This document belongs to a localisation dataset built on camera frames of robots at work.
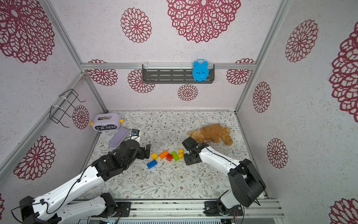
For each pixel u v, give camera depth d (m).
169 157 0.90
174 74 0.93
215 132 0.95
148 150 0.66
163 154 0.93
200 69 0.89
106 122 1.01
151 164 0.89
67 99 0.79
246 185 0.44
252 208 0.76
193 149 0.65
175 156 0.93
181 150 0.95
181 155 0.92
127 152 0.52
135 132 0.62
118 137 1.01
